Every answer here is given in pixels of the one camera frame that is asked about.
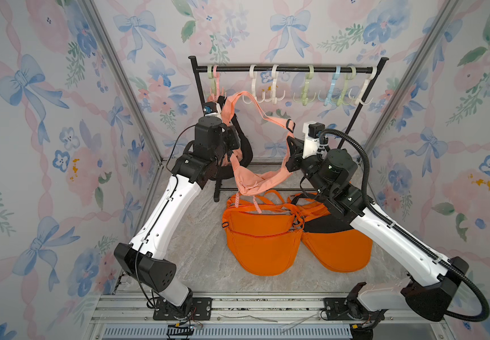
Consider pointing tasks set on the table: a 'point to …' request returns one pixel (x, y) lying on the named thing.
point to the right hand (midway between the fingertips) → (291, 136)
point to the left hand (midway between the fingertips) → (233, 126)
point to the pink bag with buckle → (247, 183)
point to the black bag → (225, 171)
